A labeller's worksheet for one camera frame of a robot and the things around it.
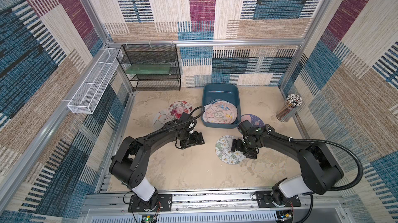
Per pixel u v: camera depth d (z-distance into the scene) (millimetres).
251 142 653
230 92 1152
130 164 452
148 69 957
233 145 813
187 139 760
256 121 1021
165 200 734
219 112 1030
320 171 437
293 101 886
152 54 998
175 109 1083
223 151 893
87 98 936
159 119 1041
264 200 731
